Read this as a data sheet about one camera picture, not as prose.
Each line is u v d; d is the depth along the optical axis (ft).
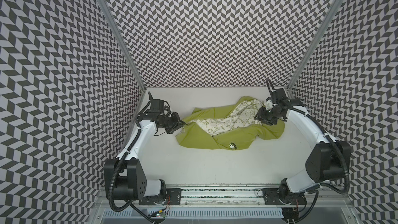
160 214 2.18
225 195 2.43
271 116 2.34
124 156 1.37
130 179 1.32
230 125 2.98
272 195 2.39
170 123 2.33
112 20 2.77
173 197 2.39
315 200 2.27
